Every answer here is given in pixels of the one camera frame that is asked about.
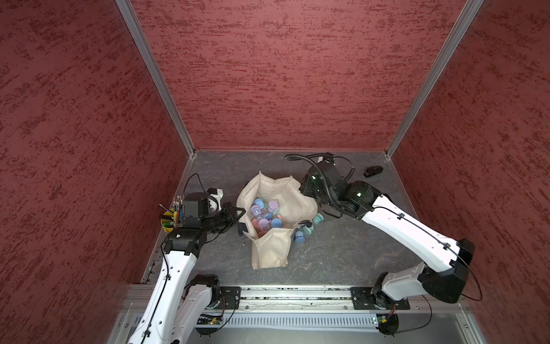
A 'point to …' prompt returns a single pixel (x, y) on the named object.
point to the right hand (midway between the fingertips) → (304, 187)
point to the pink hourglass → (255, 223)
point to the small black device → (373, 170)
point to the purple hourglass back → (256, 211)
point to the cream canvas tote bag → (271, 250)
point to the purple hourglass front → (273, 206)
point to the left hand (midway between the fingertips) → (245, 215)
